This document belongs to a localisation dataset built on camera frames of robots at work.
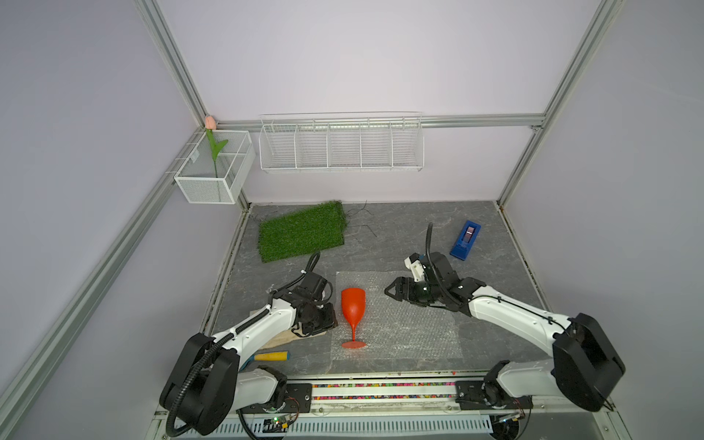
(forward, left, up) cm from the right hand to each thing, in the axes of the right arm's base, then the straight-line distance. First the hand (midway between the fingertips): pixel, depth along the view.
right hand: (391, 292), depth 83 cm
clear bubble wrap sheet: (-7, 0, -11) cm, 13 cm away
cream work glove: (-10, +33, -9) cm, 35 cm away
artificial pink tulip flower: (+42, +58, +23) cm, 75 cm away
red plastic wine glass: (+1, +12, -8) cm, 14 cm away
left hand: (-8, +18, -7) cm, 21 cm away
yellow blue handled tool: (-16, +37, -10) cm, 41 cm away
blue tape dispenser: (+23, -30, -6) cm, 38 cm away
